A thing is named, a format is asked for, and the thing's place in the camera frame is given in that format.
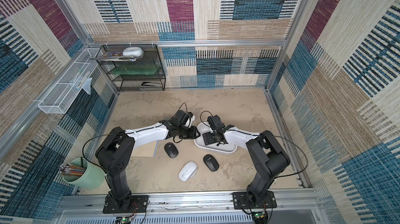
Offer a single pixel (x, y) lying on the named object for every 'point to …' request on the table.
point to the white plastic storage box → (203, 128)
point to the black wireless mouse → (171, 149)
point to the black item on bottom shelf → (150, 84)
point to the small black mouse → (211, 162)
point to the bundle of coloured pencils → (71, 170)
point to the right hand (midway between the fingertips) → (211, 135)
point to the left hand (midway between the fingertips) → (198, 134)
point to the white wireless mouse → (189, 170)
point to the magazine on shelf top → (119, 56)
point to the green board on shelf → (134, 69)
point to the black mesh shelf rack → (133, 82)
